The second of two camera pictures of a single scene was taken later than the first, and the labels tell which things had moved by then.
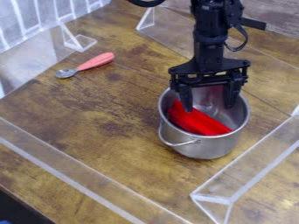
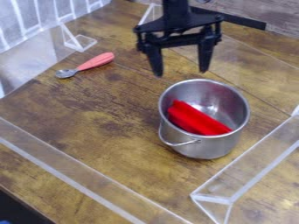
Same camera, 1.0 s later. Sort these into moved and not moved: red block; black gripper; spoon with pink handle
Moved: black gripper
Not moved: spoon with pink handle; red block
